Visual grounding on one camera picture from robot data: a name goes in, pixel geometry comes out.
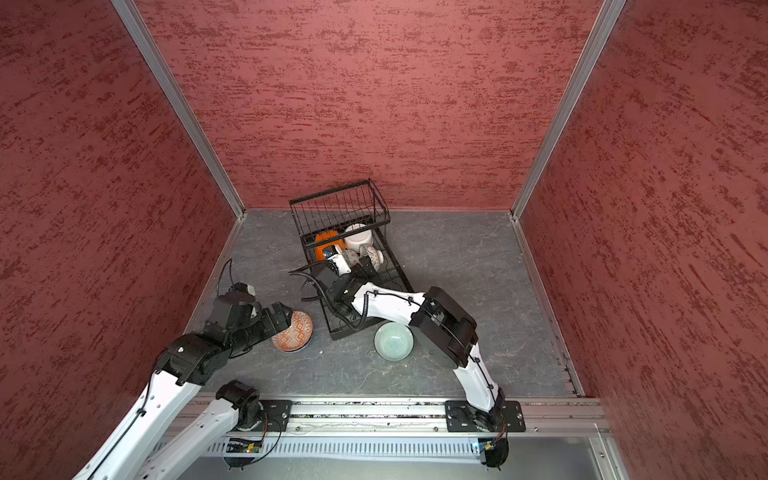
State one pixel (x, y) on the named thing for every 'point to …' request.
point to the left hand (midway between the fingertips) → (279, 324)
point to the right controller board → (496, 453)
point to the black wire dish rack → (342, 234)
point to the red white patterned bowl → (377, 256)
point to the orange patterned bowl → (298, 335)
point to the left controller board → (240, 452)
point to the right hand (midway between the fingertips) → (356, 269)
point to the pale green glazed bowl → (394, 341)
